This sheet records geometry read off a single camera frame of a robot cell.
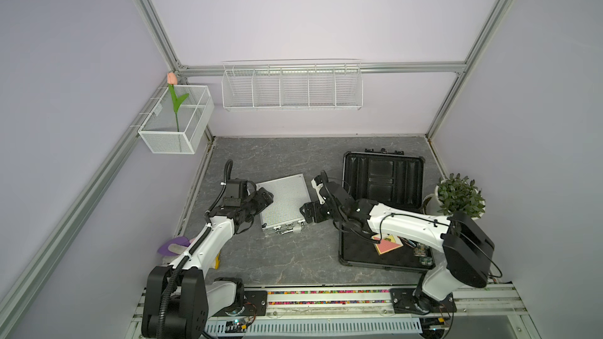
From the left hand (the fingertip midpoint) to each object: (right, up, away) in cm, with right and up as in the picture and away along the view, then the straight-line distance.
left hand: (268, 201), depth 86 cm
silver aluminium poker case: (+6, -6, +2) cm, 8 cm away
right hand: (+15, -1, -4) cm, 16 cm away
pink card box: (+43, -13, -5) cm, 46 cm away
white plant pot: (+62, -3, +2) cm, 62 cm away
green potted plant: (+67, +4, -7) cm, 67 cm away
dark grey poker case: (+50, +8, +7) cm, 51 cm away
